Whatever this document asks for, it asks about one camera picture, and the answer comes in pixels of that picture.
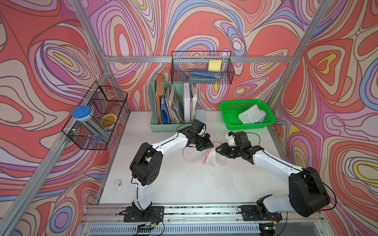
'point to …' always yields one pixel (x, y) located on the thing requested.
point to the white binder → (187, 102)
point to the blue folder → (166, 118)
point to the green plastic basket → (231, 109)
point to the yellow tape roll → (108, 121)
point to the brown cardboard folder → (159, 93)
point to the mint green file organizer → (155, 127)
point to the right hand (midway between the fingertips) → (218, 154)
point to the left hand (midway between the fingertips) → (216, 145)
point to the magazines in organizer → (173, 104)
